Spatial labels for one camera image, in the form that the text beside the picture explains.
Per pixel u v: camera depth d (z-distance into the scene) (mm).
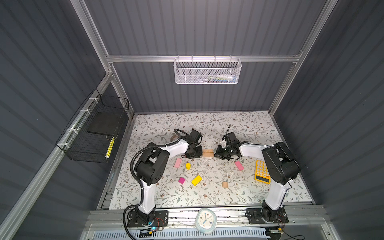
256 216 726
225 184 845
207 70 1234
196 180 863
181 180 867
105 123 770
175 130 828
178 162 919
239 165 914
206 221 708
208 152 963
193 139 783
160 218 723
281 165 508
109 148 682
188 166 898
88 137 722
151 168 518
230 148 842
